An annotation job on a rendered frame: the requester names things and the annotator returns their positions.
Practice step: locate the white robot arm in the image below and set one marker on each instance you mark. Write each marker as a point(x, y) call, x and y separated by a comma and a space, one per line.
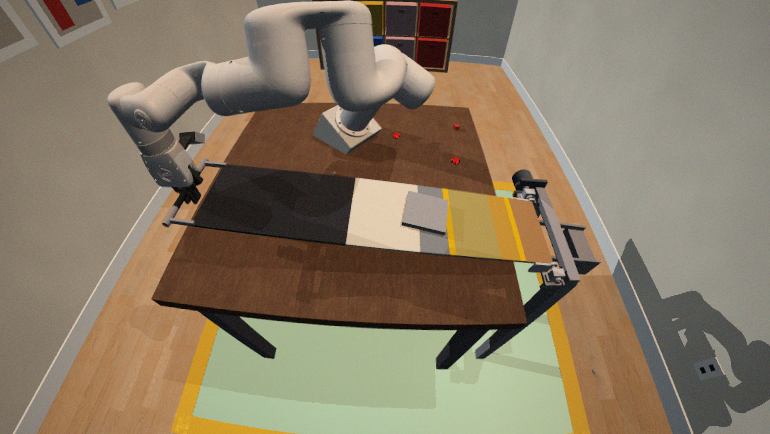
point(276, 74)

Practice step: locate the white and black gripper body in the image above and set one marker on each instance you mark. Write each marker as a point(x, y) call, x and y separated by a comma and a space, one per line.
point(170, 167)

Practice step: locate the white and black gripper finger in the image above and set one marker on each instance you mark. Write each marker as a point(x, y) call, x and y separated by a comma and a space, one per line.
point(193, 192)
point(179, 190)

